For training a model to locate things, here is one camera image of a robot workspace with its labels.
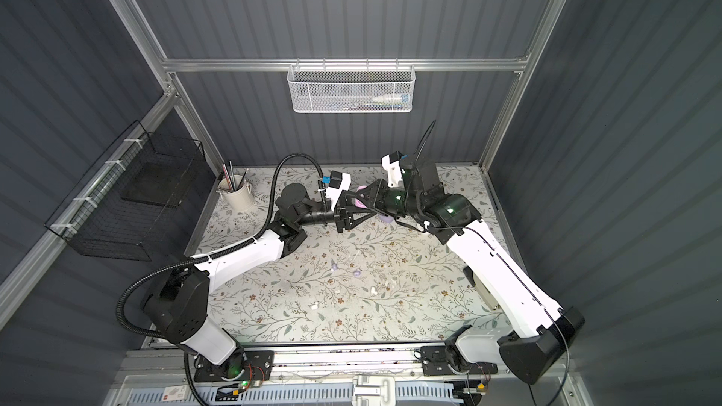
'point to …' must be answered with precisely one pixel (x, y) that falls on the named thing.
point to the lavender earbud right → (356, 273)
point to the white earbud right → (373, 291)
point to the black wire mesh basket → (132, 200)
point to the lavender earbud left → (335, 266)
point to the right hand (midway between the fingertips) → (360, 195)
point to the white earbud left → (314, 307)
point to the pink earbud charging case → (357, 202)
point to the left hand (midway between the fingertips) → (379, 212)
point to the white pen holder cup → (236, 193)
